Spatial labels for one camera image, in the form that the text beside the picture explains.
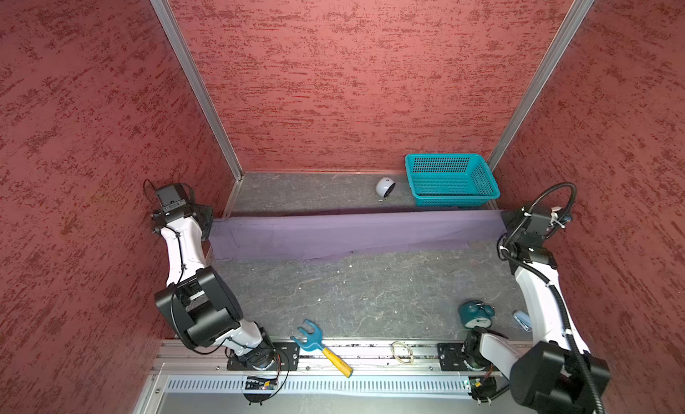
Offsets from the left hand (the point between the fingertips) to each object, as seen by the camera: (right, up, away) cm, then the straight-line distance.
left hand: (209, 222), depth 83 cm
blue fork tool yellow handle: (+35, -34, -8) cm, 49 cm away
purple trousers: (+34, -5, +7) cm, 35 cm away
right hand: (+94, +3, -4) cm, 94 cm away
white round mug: (+59, +12, +24) cm, 65 cm away
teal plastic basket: (+92, +16, +39) cm, 101 cm away
